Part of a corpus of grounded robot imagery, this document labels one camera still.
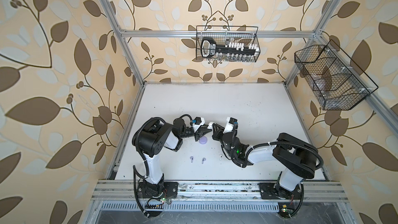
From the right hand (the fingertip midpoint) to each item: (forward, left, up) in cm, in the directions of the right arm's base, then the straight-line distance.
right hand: (213, 126), depth 85 cm
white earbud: (-13, -4, -10) cm, 17 cm away
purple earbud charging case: (-4, +6, -8) cm, 11 cm away
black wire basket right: (+9, -59, +23) cm, 65 cm away
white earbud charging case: (0, +1, 0) cm, 1 cm away
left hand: (0, +1, -1) cm, 2 cm away
